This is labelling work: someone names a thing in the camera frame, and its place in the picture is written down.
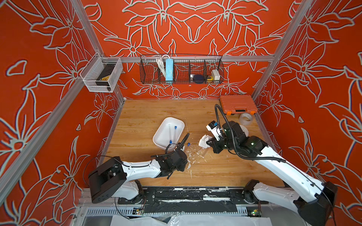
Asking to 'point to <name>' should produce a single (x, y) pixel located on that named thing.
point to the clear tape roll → (246, 119)
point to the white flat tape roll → (244, 130)
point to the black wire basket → (181, 69)
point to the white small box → (216, 75)
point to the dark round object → (198, 78)
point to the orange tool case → (238, 103)
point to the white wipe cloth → (202, 141)
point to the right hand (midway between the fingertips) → (204, 142)
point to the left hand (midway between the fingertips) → (184, 160)
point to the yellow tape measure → (211, 79)
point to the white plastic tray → (168, 134)
